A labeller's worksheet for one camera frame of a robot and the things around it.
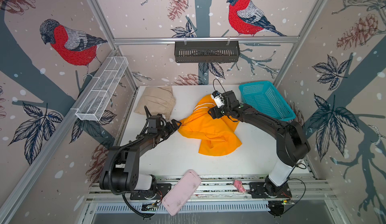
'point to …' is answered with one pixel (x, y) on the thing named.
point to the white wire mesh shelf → (89, 110)
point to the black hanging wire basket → (207, 51)
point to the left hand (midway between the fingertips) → (177, 126)
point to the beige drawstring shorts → (159, 100)
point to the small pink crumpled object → (238, 185)
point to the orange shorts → (217, 136)
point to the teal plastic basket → (264, 97)
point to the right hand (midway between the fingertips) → (212, 110)
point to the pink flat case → (181, 192)
